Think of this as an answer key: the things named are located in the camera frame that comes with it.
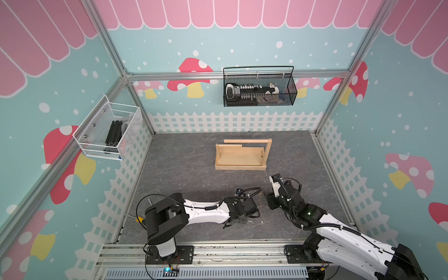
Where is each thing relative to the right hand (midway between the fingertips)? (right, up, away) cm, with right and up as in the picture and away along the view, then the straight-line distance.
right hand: (267, 191), depth 82 cm
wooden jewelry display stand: (-15, +15, +27) cm, 34 cm away
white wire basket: (-69, +28, -10) cm, 75 cm away
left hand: (-14, -13, +3) cm, 19 cm away
